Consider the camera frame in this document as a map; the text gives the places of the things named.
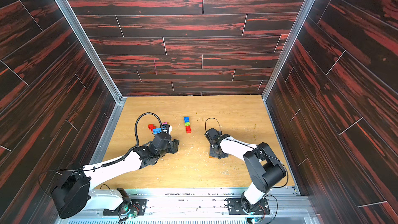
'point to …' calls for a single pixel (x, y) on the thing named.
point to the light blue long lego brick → (158, 130)
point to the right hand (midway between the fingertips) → (220, 151)
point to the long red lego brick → (188, 129)
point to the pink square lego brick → (164, 123)
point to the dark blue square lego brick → (186, 119)
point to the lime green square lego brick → (187, 124)
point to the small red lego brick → (151, 126)
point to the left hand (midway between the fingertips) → (177, 141)
